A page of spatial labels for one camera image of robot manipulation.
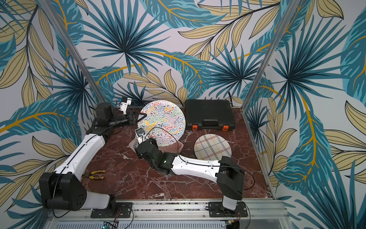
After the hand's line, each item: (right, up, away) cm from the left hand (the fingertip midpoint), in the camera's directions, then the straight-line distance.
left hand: (145, 116), depth 73 cm
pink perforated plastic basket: (+14, -20, +19) cm, 31 cm away
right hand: (-2, -11, -1) cm, 11 cm away
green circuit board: (-19, -55, -3) cm, 58 cm away
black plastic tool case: (+42, +3, +44) cm, 61 cm away
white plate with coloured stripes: (+39, -20, +24) cm, 50 cm away
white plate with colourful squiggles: (+10, -3, +2) cm, 10 cm away
